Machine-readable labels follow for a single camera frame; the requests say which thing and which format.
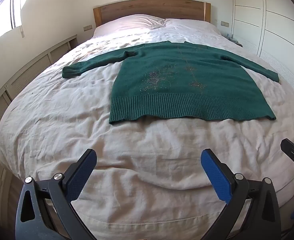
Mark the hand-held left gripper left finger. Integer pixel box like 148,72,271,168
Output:
15,149,97,240

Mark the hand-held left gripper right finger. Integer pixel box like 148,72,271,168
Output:
201,149,281,240

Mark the white pillow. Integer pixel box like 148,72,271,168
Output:
163,19,221,37
93,14,166,37

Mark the bedside table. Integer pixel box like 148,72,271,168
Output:
225,34,244,48

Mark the beige slatted low cabinet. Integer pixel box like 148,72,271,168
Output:
0,35,78,205

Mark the bed with white duvet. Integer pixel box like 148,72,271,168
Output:
0,14,294,240

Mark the wooden headboard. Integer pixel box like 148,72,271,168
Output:
93,0,212,28

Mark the window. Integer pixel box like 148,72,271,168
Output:
0,0,39,45

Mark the green knitted sweater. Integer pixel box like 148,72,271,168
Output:
62,41,280,125

